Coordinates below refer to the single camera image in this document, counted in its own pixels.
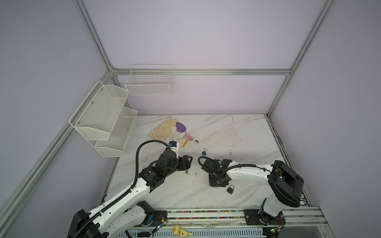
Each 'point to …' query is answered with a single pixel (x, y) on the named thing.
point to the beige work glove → (163, 131)
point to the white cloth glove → (178, 137)
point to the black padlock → (229, 190)
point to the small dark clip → (196, 141)
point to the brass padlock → (186, 171)
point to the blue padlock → (204, 153)
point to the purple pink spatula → (181, 128)
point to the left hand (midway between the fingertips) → (187, 159)
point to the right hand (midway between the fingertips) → (212, 184)
